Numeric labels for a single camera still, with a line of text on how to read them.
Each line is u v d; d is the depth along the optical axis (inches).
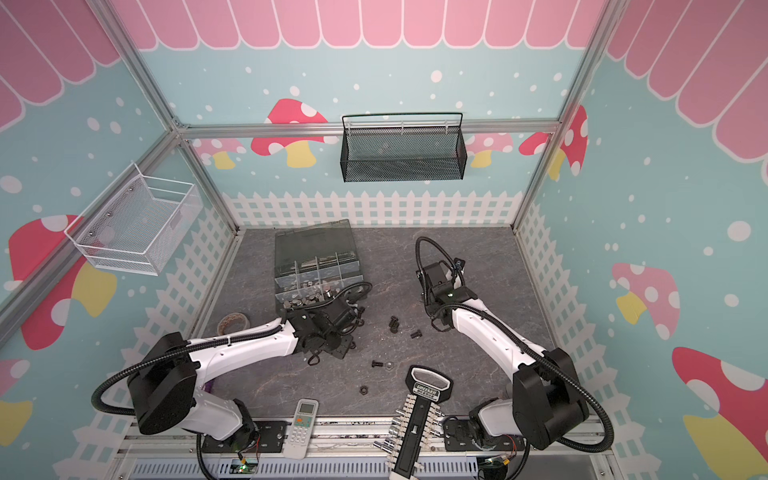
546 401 16.3
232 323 37.1
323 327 25.1
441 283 25.9
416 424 29.8
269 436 29.3
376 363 33.8
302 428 29.3
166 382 16.7
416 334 36.1
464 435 29.2
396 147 36.1
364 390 31.9
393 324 37.1
